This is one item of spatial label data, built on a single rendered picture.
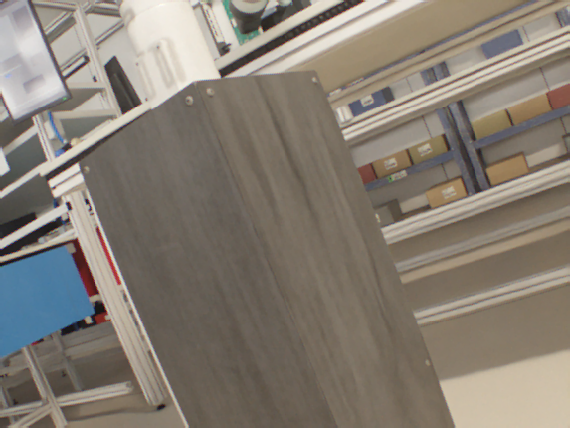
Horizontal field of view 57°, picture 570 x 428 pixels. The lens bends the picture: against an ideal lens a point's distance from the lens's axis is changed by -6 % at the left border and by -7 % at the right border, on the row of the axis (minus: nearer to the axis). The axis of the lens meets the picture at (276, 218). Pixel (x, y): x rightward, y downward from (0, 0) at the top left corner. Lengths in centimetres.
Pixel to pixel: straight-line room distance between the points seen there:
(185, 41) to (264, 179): 22
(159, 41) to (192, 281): 29
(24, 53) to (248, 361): 208
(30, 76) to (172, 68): 185
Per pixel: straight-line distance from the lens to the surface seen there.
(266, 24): 134
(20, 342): 243
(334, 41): 100
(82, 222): 270
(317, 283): 61
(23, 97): 254
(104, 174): 71
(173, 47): 72
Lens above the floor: 71
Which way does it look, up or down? 2 degrees down
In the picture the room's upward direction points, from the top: 22 degrees counter-clockwise
